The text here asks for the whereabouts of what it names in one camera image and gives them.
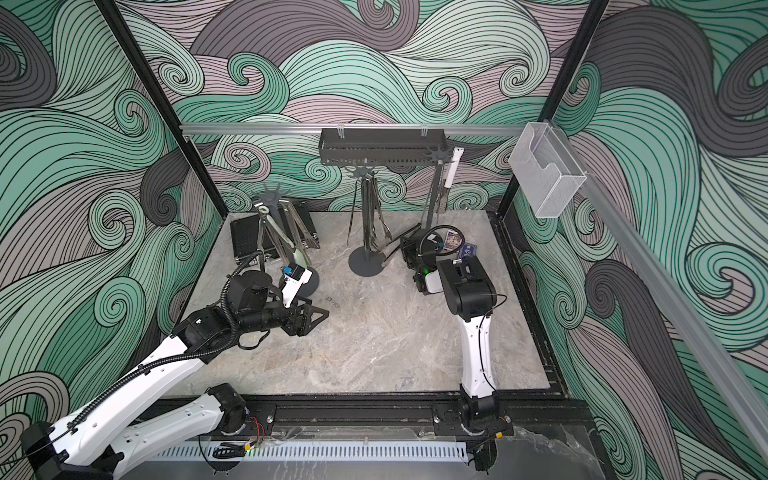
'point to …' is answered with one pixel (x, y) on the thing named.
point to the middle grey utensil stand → (362, 262)
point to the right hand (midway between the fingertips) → (396, 238)
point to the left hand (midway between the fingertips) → (319, 305)
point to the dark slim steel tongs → (377, 213)
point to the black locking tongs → (376, 243)
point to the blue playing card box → (469, 250)
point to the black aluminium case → (250, 240)
